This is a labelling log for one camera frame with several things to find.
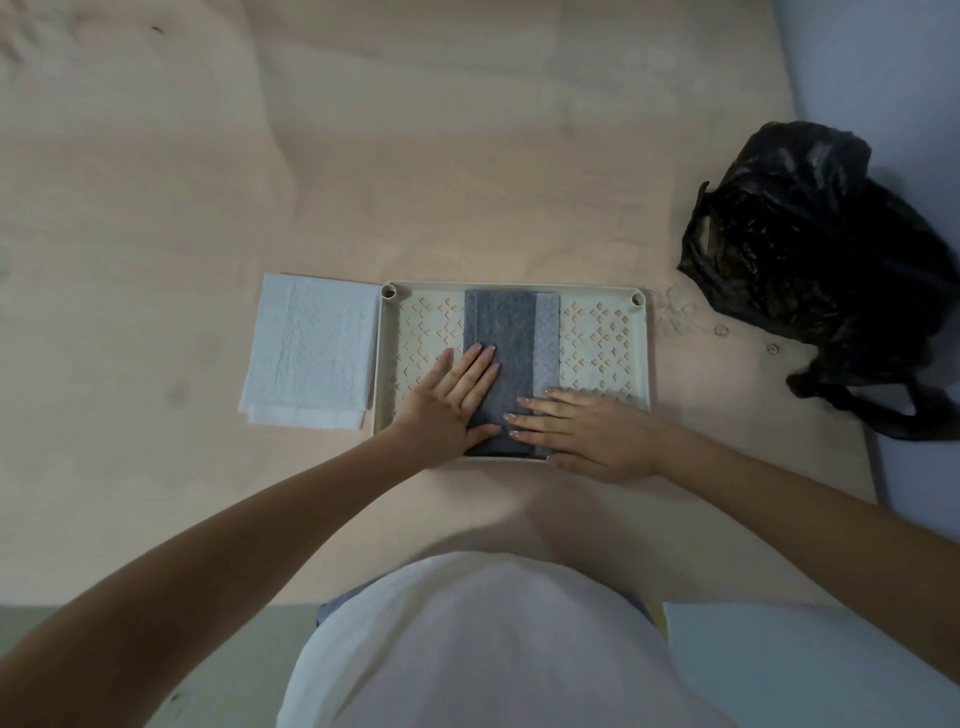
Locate person's left hand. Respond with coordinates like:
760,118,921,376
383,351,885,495
389,343,504,472

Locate person's right hand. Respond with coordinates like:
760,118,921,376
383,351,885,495
503,387,669,485

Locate beige plastic tray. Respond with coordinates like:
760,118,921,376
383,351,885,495
371,280,651,465

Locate grey used pad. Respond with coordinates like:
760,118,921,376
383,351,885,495
462,288,564,460

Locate white pad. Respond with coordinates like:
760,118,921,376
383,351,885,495
238,272,382,432

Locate person's right forearm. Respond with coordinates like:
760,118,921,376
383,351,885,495
652,427,960,688

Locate person's left forearm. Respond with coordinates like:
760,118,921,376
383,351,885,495
0,427,421,728

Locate person's blue jeans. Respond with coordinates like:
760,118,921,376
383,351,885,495
314,584,376,631

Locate person's white shirt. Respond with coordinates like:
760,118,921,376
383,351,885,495
275,552,736,728

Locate pink tablecloth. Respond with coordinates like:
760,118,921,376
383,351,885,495
0,0,883,609

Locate black plastic bag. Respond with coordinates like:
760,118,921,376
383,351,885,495
677,121,960,442

